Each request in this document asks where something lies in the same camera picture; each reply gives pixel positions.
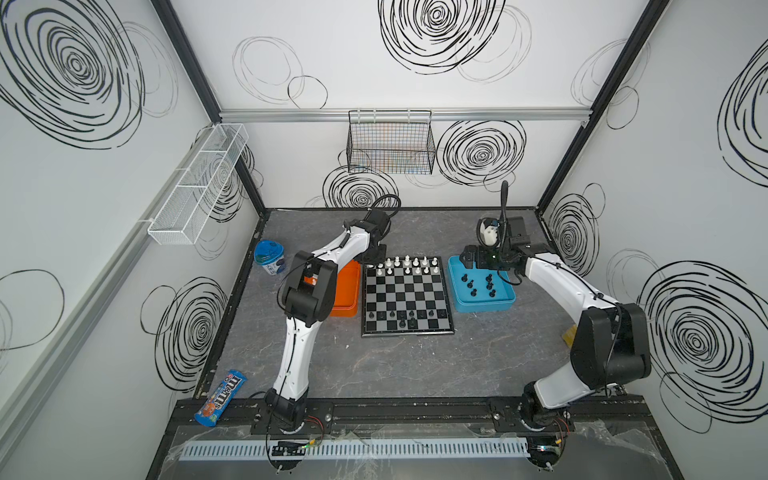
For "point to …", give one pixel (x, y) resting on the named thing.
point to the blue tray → (477, 290)
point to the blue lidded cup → (269, 254)
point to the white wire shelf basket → (187, 208)
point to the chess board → (405, 297)
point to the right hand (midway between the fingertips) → (472, 256)
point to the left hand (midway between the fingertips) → (377, 258)
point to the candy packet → (208, 414)
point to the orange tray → (348, 292)
